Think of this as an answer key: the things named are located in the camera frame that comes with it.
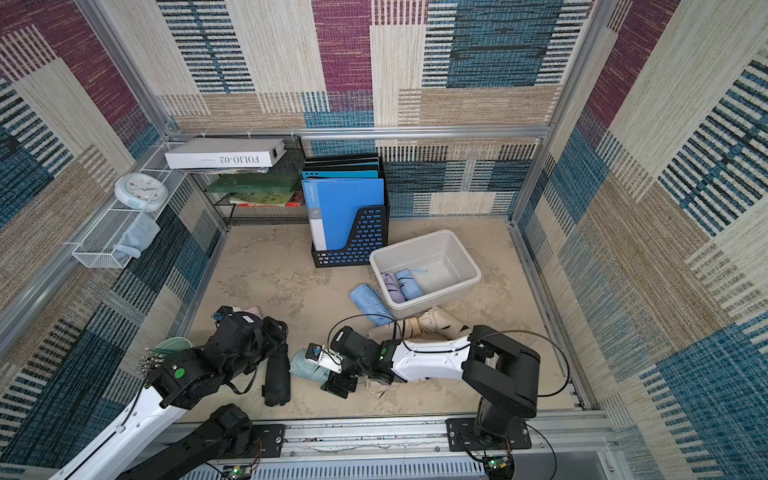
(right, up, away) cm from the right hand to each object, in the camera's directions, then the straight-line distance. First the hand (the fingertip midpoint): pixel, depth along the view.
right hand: (327, 368), depth 80 cm
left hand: (-10, +11, -6) cm, 16 cm away
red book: (-14, +47, +20) cm, 52 cm away
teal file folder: (+1, +55, +16) cm, 57 cm away
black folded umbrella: (-14, -6, +2) cm, 15 cm away
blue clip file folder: (-2, +44, +15) cm, 47 cm away
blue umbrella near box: (+10, +14, +14) cm, 23 cm away
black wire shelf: (-27, +49, +22) cm, 60 cm away
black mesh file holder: (+11, +33, +19) cm, 40 cm away
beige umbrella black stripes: (+21, +8, +8) cm, 24 cm away
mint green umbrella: (-6, -1, +3) cm, 7 cm away
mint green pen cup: (-38, +7, -3) cm, 39 cm away
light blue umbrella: (+23, +20, +20) cm, 36 cm away
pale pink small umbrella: (-26, +12, +15) cm, 32 cm away
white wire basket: (-50, +31, -11) cm, 60 cm away
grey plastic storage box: (+28, +23, +25) cm, 44 cm away
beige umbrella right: (+29, +10, +8) cm, 32 cm away
